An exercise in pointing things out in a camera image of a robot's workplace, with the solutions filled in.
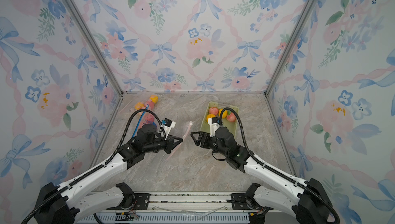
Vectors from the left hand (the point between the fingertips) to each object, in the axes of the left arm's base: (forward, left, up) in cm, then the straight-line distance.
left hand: (183, 139), depth 74 cm
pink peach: (+29, -17, -13) cm, 36 cm away
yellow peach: (+40, +25, -13) cm, 49 cm away
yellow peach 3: (+24, -14, -13) cm, 31 cm away
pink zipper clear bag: (+5, -1, +1) cm, 5 cm away
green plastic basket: (+18, -29, -15) cm, 37 cm away
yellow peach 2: (+33, +33, -14) cm, 49 cm away
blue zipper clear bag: (+19, +23, -8) cm, 31 cm away
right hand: (+2, -6, +2) cm, 6 cm away
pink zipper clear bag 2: (+35, +28, -15) cm, 47 cm away
